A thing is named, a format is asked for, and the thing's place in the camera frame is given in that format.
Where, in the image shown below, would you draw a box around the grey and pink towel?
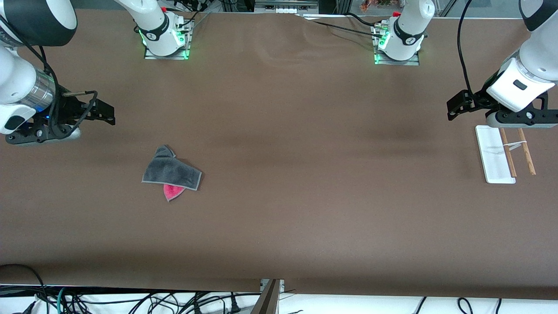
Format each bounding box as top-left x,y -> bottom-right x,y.
141,145 -> 203,202

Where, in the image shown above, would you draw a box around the white rack with wooden bars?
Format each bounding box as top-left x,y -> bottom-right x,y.
474,125 -> 537,184

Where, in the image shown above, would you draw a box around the orange red background object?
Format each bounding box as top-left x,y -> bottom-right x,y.
360,0 -> 404,12

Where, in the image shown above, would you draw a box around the brown table cover sheet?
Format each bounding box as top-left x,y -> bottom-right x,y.
0,9 -> 558,301

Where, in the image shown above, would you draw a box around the white connector strip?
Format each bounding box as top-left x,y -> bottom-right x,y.
255,0 -> 319,14

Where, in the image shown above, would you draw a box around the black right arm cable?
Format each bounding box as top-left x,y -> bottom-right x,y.
0,26 -> 99,141

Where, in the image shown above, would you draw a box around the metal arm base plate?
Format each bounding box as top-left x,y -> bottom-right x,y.
144,20 -> 192,60
374,24 -> 420,66

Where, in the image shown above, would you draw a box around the black cable on table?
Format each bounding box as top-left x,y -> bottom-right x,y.
301,12 -> 388,39

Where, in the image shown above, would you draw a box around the black looped floor cable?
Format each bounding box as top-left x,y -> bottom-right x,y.
0,264 -> 49,306

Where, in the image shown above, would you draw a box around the teal floor cable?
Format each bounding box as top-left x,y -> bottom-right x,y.
56,287 -> 69,314

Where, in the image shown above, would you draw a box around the black tangled floor cables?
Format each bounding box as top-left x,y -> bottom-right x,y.
65,291 -> 262,314

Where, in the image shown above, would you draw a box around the metal table edge bracket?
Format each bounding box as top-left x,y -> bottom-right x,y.
251,279 -> 286,314

